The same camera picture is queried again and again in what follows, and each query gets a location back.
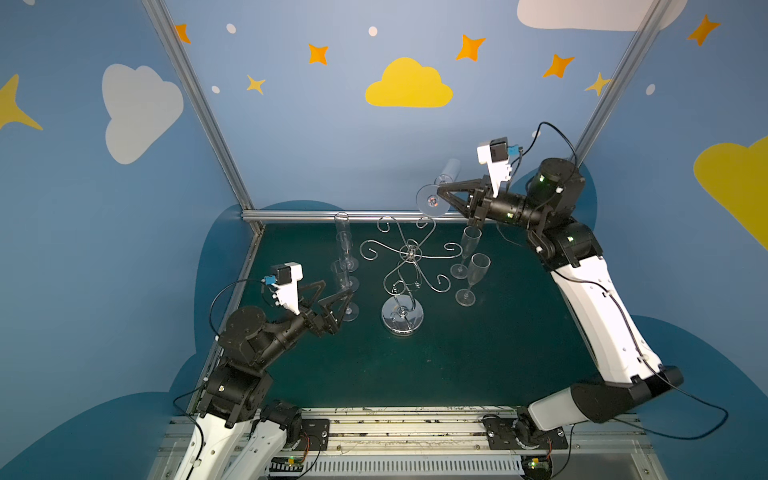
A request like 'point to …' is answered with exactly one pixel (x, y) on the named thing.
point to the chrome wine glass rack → (403, 306)
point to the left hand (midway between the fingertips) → (335, 285)
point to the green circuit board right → (537, 467)
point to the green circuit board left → (286, 464)
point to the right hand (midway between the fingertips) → (443, 186)
